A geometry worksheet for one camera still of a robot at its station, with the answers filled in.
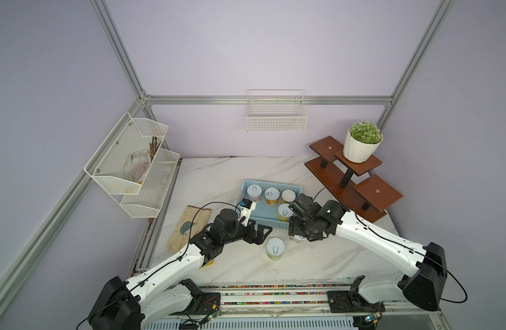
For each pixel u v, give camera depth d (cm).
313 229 66
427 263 41
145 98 91
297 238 75
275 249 82
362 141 80
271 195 98
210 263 81
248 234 68
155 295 44
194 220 93
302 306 73
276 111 97
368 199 84
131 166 77
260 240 67
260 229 69
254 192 98
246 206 69
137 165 77
